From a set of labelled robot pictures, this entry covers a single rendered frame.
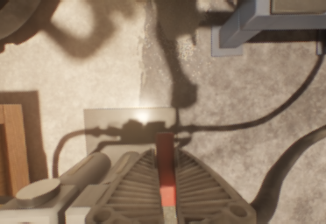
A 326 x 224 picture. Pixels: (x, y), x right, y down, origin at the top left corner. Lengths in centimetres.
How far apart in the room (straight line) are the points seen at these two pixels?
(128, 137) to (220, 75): 50
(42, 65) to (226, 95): 83
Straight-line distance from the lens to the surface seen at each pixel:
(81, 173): 35
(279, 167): 42
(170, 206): 19
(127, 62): 67
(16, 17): 79
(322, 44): 99
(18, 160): 82
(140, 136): 64
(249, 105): 75
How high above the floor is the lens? 63
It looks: 86 degrees down
